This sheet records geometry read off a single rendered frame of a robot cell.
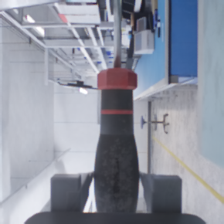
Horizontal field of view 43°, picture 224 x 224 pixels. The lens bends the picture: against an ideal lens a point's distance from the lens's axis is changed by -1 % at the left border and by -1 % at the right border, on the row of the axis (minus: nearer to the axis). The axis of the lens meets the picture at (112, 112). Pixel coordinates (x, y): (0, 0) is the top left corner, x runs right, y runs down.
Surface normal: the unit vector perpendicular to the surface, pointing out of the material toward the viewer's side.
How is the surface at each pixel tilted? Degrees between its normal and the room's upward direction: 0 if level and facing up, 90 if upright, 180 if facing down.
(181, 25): 90
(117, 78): 91
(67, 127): 90
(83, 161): 90
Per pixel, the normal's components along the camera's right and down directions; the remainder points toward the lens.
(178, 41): -0.03, 0.02
